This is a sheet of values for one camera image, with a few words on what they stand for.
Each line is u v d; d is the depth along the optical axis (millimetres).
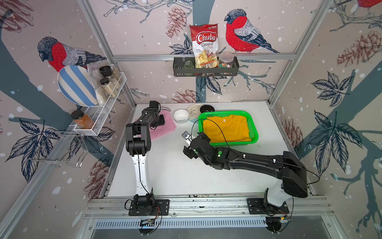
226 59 816
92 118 728
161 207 728
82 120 613
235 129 1007
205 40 792
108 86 761
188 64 922
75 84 666
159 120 969
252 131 941
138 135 609
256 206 728
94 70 706
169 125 1055
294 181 410
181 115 1093
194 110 1160
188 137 642
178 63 908
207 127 1024
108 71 791
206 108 1115
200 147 562
